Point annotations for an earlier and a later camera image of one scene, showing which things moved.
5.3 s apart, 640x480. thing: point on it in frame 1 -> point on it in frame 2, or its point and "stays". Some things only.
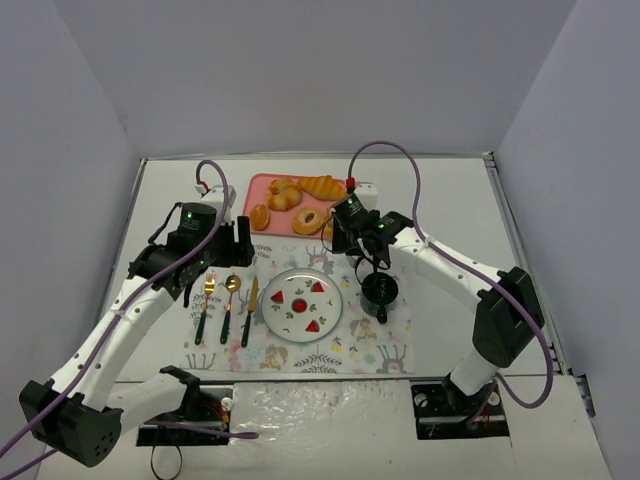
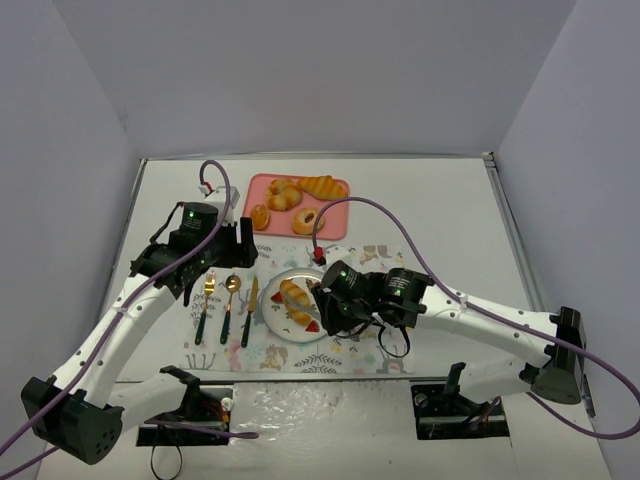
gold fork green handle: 209,287 stays
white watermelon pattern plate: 302,305 stays
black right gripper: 343,235 -> 323,307
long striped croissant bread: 324,187 stays
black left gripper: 240,242 stays
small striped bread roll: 327,232 -> 296,301
